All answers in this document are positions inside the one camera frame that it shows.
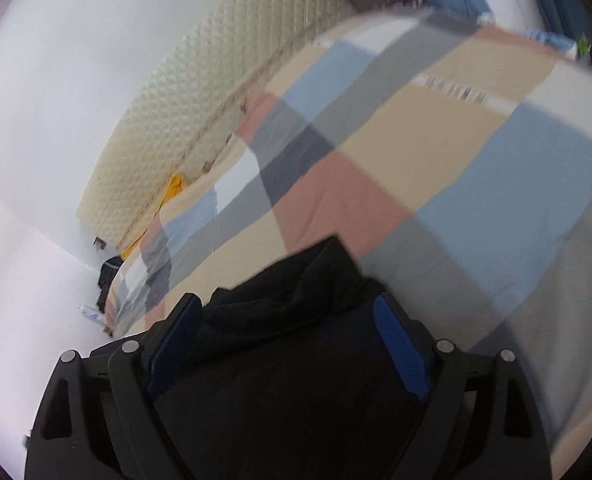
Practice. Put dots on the small green object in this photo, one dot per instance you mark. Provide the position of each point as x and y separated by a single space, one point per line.
583 46

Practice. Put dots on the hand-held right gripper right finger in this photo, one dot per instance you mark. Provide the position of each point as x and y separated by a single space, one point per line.
403 350

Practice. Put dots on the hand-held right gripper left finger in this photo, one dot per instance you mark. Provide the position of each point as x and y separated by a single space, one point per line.
173 345

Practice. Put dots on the black puffer jacket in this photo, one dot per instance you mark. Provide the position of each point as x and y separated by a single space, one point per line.
286 385

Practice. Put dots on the white bottle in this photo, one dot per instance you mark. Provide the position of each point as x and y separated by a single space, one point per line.
91 313

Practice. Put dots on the black bag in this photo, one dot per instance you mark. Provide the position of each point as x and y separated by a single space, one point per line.
106 275

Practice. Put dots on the yellow pillow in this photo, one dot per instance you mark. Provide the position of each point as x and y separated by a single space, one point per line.
173 190

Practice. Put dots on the cream quilted headboard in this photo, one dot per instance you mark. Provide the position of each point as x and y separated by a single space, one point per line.
190 110

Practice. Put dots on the checkered duvet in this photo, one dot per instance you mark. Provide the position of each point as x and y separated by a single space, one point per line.
426 160

